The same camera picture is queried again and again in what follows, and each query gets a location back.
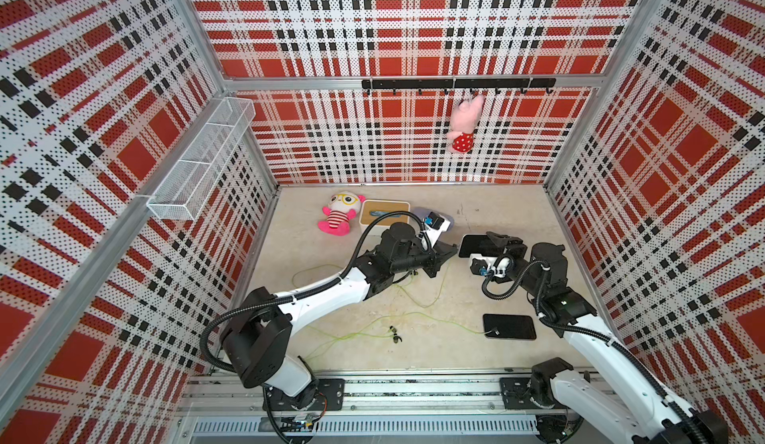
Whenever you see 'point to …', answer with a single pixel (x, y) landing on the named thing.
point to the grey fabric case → (423, 212)
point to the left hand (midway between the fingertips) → (457, 250)
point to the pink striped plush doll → (343, 208)
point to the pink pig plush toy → (463, 121)
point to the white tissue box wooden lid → (372, 210)
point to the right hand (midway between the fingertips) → (494, 238)
